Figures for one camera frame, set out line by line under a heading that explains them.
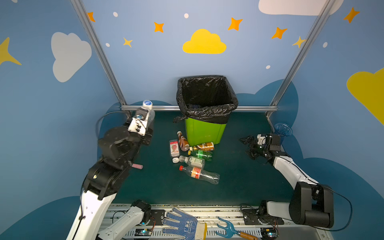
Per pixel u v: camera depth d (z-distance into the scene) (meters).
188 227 0.72
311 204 0.42
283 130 0.90
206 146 0.96
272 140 0.69
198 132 0.93
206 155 0.91
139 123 0.42
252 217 0.75
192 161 0.89
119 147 0.36
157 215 0.75
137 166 0.91
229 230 0.72
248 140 0.80
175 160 0.91
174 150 0.96
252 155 0.80
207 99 1.01
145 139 0.51
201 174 0.88
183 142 0.99
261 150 0.75
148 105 0.50
